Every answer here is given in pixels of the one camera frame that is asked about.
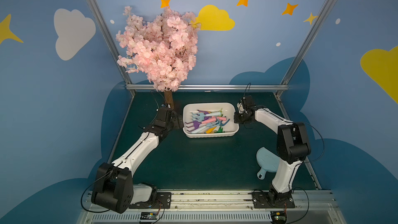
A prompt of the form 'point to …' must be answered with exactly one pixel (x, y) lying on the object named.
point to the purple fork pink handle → (205, 112)
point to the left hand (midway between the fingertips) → (174, 118)
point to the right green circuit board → (279, 215)
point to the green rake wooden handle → (219, 130)
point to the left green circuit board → (148, 216)
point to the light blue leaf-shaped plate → (268, 161)
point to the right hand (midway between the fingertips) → (237, 118)
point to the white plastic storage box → (230, 128)
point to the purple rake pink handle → (197, 124)
